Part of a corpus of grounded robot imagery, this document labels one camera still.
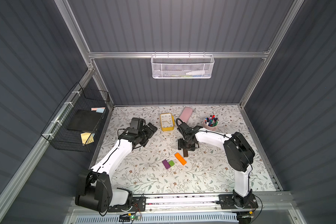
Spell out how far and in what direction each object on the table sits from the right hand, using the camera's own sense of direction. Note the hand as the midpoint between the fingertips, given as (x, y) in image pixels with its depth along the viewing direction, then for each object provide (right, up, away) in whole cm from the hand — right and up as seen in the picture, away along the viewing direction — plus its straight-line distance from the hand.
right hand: (181, 149), depth 92 cm
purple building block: (-10, -8, -5) cm, 14 cm away
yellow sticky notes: (-44, +12, -31) cm, 55 cm away
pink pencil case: (+5, +24, +20) cm, 32 cm away
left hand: (-16, +12, -8) cm, 22 cm away
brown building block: (+3, -2, 0) cm, 3 cm away
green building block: (-7, -8, -4) cm, 11 cm away
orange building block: (-1, -5, -1) cm, 5 cm away
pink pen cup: (+20, +18, +2) cm, 27 cm away
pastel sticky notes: (-49, +26, -12) cm, 57 cm away
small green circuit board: (-25, -29, -23) cm, 45 cm away
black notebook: (-53, +20, -19) cm, 60 cm away
